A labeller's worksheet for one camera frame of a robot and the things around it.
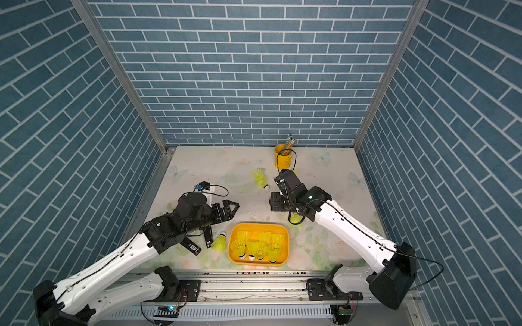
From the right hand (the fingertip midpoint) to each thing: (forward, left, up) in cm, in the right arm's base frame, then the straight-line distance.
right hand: (275, 202), depth 77 cm
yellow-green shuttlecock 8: (+22, +9, -14) cm, 27 cm away
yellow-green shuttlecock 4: (-9, -2, -15) cm, 18 cm away
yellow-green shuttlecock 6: (-8, +3, -15) cm, 17 cm away
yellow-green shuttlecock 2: (-13, +8, -13) cm, 20 cm away
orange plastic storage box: (-14, -4, -18) cm, 23 cm away
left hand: (-6, +13, +2) cm, 15 cm away
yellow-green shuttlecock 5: (-15, 0, -13) cm, 20 cm away
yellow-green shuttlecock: (-12, +14, -15) cm, 24 cm away
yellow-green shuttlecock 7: (-11, +23, -19) cm, 31 cm away
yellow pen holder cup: (+33, -2, -10) cm, 35 cm away
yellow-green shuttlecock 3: (-12, +4, -13) cm, 18 cm away
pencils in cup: (+37, -5, -4) cm, 37 cm away
